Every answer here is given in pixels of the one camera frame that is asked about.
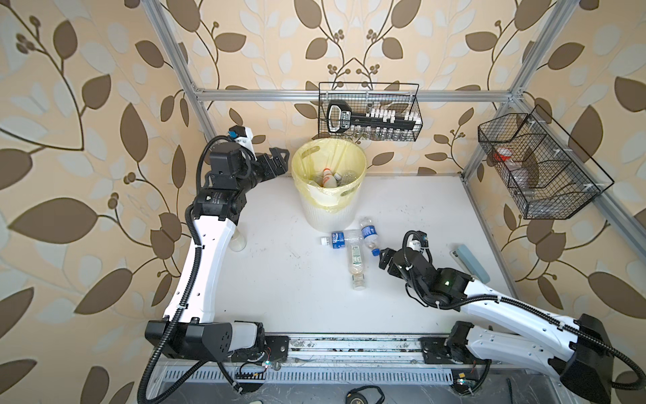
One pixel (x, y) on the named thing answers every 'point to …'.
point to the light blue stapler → (470, 263)
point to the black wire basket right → (546, 178)
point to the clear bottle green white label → (357, 254)
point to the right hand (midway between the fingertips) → (390, 258)
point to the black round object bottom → (356, 396)
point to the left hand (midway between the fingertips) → (270, 151)
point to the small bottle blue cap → (369, 234)
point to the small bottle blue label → (338, 239)
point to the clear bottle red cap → (329, 180)
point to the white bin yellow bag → (329, 209)
